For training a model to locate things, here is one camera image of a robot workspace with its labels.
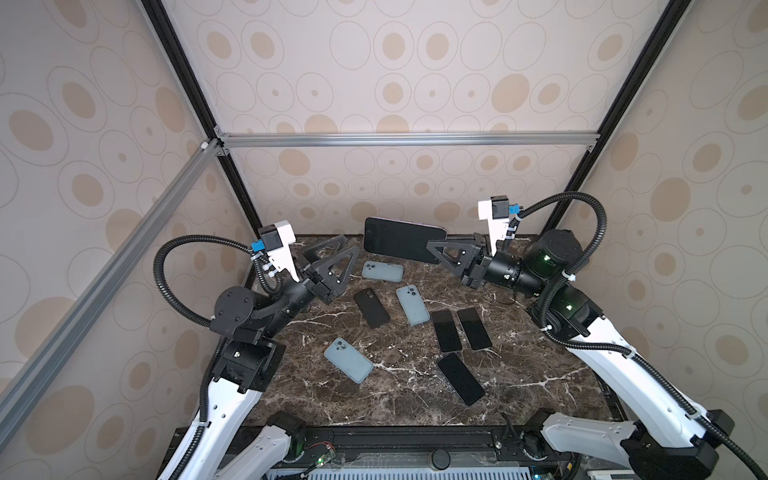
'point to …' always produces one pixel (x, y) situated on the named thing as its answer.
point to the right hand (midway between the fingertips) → (430, 251)
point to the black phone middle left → (446, 330)
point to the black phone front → (461, 378)
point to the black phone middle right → (473, 328)
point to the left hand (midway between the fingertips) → (358, 252)
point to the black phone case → (371, 308)
